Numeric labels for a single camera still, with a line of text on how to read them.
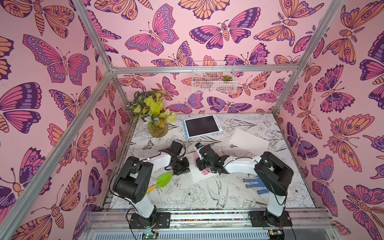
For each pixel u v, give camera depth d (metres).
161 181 0.87
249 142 1.08
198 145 0.82
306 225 0.72
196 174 0.89
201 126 1.22
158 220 0.73
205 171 0.88
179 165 0.80
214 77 0.95
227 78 0.92
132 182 0.46
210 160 0.71
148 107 0.93
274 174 0.49
